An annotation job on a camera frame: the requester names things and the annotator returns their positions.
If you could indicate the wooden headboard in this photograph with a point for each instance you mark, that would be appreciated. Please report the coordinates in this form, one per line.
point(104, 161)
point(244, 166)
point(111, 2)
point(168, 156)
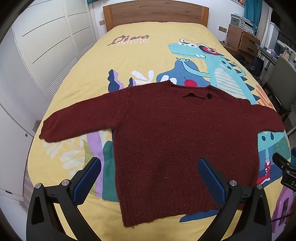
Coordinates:
point(130, 12)

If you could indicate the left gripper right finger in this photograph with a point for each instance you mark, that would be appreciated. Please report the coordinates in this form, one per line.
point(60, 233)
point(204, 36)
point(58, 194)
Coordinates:
point(254, 222)

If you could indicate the teal curtain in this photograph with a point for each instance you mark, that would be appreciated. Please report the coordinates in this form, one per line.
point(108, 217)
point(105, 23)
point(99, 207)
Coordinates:
point(252, 11)

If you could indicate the dark red knit sweater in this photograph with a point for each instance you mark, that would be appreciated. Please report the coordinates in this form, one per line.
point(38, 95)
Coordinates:
point(160, 131)

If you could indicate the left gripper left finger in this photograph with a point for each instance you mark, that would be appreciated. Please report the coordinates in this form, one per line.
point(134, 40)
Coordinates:
point(43, 222)

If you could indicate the wooden nightstand drawers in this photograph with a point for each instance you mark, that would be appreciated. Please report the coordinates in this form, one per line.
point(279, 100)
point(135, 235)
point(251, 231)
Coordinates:
point(241, 40)

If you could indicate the white storage boxes stack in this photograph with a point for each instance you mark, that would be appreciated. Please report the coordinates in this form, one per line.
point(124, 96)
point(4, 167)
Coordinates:
point(242, 22)

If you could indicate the cluttered desk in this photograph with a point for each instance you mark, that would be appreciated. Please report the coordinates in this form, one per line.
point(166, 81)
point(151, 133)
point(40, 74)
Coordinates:
point(270, 56)

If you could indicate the grey chair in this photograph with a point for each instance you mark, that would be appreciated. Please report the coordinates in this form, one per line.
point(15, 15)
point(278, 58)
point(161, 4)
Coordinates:
point(281, 86)

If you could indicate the dark bag on floor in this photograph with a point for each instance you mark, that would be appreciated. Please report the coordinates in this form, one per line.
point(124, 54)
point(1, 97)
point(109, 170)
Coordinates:
point(257, 66)

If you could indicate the white wardrobe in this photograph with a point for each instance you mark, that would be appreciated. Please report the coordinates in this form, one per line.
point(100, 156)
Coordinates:
point(37, 53)

